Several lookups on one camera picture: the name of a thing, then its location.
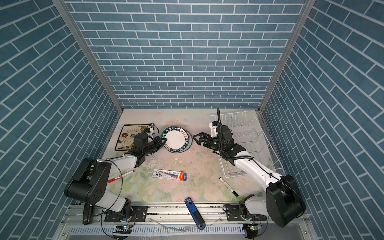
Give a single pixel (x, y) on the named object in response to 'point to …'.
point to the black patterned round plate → (179, 139)
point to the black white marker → (228, 187)
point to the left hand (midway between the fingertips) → (167, 139)
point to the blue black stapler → (195, 213)
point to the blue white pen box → (169, 174)
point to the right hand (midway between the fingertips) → (197, 137)
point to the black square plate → (126, 139)
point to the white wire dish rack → (250, 132)
